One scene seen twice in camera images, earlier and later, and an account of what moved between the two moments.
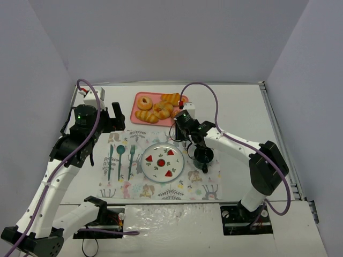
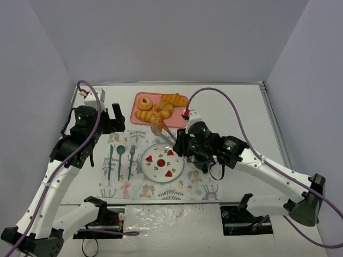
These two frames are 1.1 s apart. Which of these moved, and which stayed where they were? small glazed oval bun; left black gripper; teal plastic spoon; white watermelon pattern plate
Moved: small glazed oval bun
Stayed: white watermelon pattern plate; teal plastic spoon; left black gripper
